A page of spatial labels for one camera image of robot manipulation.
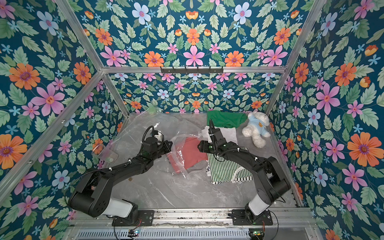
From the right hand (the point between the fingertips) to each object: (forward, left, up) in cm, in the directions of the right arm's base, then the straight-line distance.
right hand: (205, 144), depth 89 cm
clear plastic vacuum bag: (+16, +17, -5) cm, 24 cm away
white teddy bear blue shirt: (+21, -37, -3) cm, 43 cm away
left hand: (+1, +19, +1) cm, 19 cm away
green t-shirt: (+29, -15, -8) cm, 34 cm away
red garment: (-5, +10, -5) cm, 12 cm away
